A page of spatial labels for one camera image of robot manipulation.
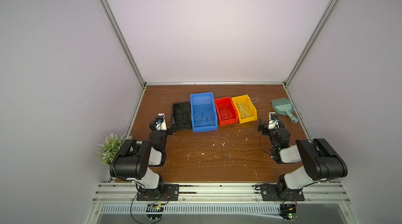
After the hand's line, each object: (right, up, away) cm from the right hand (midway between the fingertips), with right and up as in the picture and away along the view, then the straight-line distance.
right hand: (270, 116), depth 89 cm
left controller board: (-62, -44, -16) cm, 78 cm away
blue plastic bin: (-42, +8, +17) cm, 46 cm away
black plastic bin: (-55, -2, +16) cm, 57 cm away
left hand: (-61, 0, -1) cm, 61 cm away
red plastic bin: (-23, +8, +15) cm, 29 cm away
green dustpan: (+16, +5, +18) cm, 24 cm away
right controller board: (0, -41, -20) cm, 45 cm away
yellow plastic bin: (-8, -1, +9) cm, 12 cm away
